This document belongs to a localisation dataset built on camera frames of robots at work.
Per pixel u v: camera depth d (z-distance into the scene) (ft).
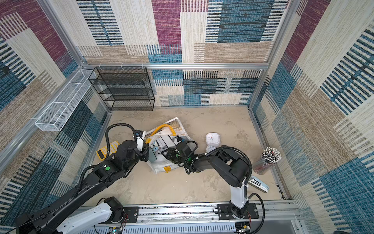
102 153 3.09
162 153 2.83
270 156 2.44
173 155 2.62
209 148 3.08
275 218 2.41
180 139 2.86
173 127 2.86
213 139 3.24
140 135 2.14
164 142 3.05
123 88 3.61
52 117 2.29
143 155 1.98
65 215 1.40
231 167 1.62
